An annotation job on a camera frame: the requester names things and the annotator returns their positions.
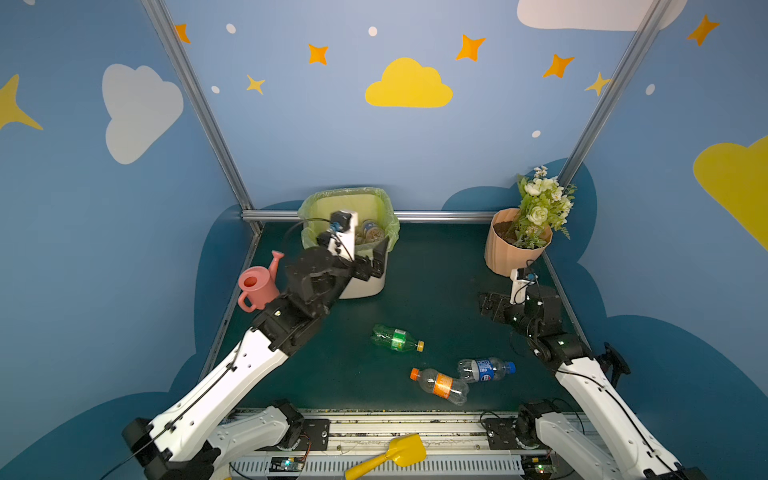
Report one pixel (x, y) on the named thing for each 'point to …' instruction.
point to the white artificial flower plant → (544, 204)
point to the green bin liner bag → (369, 204)
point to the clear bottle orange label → (441, 384)
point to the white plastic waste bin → (359, 288)
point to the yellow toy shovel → (406, 451)
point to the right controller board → (537, 467)
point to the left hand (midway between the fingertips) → (369, 231)
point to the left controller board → (286, 464)
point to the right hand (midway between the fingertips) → (497, 292)
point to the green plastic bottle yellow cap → (397, 339)
